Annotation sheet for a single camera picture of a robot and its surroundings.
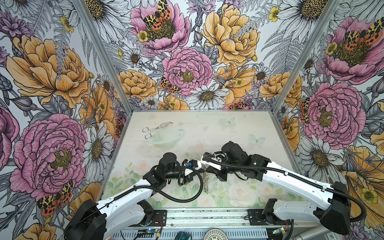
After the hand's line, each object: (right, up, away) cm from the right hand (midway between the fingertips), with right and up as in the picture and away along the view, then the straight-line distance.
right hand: (210, 174), depth 72 cm
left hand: (-4, 0, +3) cm, 5 cm away
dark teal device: (-12, -23, -9) cm, 27 cm away
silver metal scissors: (-42, +19, +37) cm, 60 cm away
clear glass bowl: (-27, +13, +34) cm, 45 cm away
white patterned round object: (+2, -26, -3) cm, 26 cm away
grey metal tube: (+46, -25, -4) cm, 52 cm away
